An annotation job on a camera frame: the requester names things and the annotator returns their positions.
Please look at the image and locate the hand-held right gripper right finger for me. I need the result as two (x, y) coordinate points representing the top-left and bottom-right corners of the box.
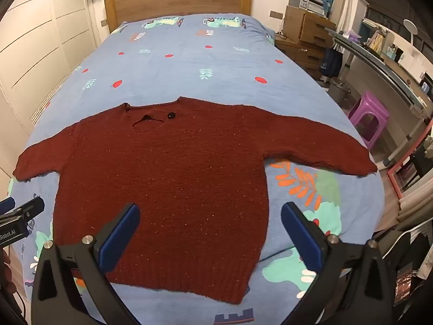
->
(281, 202), (406, 325)

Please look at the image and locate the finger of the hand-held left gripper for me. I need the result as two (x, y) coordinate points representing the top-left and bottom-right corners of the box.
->
(0, 197), (16, 215)
(9, 196), (45, 226)

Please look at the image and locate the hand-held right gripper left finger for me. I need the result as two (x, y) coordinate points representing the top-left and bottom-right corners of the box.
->
(31, 202), (141, 325)

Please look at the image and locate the dark red knitted sweater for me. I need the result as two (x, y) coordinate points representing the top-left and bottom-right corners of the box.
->
(13, 96), (378, 305)

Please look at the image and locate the purple plastic stool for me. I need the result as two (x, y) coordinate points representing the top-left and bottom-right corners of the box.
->
(348, 90), (390, 150)

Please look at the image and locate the white wardrobe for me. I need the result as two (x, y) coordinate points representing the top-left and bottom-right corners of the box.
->
(0, 0), (106, 180)

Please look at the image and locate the grey waste bin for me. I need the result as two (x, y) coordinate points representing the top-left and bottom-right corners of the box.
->
(327, 79), (353, 105)

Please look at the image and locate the dark tote bag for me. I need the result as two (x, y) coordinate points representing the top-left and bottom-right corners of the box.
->
(320, 42), (346, 77)

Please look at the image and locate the long study desk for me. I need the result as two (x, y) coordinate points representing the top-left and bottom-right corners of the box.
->
(325, 26), (433, 170)

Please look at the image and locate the wooden nightstand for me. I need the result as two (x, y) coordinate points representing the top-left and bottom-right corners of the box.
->
(275, 35), (330, 79)

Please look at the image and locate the blue printed blanket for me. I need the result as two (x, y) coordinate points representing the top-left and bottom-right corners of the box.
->
(7, 14), (386, 325)

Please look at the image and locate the wooden drawer cabinet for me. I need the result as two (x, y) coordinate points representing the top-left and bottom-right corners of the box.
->
(282, 5), (337, 47)

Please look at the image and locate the white printer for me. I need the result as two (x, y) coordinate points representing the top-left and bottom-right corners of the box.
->
(288, 0), (330, 16)

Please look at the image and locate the white desk lamp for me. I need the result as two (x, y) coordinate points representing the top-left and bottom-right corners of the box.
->
(402, 18), (419, 45)

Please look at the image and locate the wooden headboard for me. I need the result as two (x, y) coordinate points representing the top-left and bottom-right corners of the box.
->
(104, 0), (253, 34)

